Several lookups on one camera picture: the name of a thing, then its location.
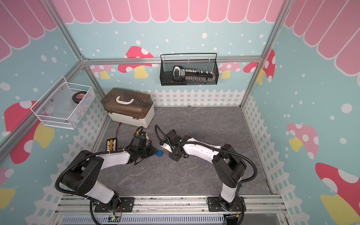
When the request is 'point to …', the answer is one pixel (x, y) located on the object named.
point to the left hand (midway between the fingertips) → (157, 152)
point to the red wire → (117, 129)
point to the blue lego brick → (159, 153)
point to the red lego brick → (168, 151)
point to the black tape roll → (77, 96)
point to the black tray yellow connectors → (111, 145)
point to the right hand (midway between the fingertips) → (175, 153)
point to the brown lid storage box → (133, 106)
